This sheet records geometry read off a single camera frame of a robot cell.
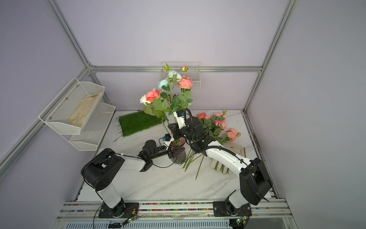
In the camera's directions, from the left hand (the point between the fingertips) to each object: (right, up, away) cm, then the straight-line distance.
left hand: (181, 146), depth 85 cm
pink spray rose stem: (+34, +6, +12) cm, 37 cm away
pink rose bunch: (+30, +19, +25) cm, 43 cm away
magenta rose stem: (+23, +9, +19) cm, 31 cm away
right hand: (-6, +12, -6) cm, 15 cm away
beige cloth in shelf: (-56, +17, -9) cm, 60 cm away
